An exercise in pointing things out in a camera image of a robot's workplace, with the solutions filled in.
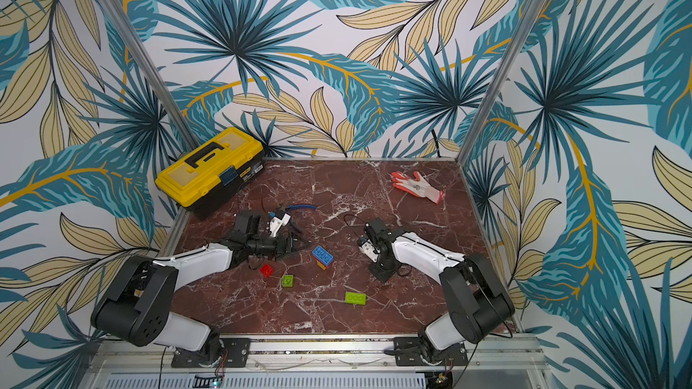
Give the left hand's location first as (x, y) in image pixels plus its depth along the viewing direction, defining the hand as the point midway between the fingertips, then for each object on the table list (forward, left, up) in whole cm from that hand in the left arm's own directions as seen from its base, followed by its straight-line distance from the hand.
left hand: (302, 251), depth 83 cm
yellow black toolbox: (+21, +35, +8) cm, 41 cm away
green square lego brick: (-6, +5, -8) cm, 11 cm away
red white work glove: (+34, -42, -7) cm, 54 cm away
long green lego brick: (-11, -17, -9) cm, 22 cm away
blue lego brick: (0, -6, -3) cm, 6 cm away
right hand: (-2, -27, -8) cm, 28 cm away
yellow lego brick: (-2, -6, -5) cm, 8 cm away
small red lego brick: (-4, +12, -6) cm, 14 cm away
